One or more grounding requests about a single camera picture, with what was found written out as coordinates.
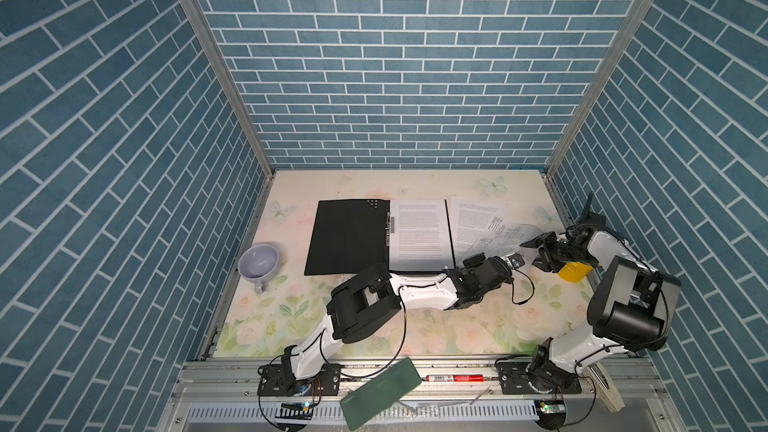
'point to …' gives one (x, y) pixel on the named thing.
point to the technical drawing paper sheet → (505, 236)
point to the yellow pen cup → (574, 271)
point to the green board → (369, 401)
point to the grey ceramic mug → (258, 263)
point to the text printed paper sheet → (421, 240)
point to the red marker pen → (455, 378)
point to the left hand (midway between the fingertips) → (489, 259)
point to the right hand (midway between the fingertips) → (525, 246)
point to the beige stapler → (602, 385)
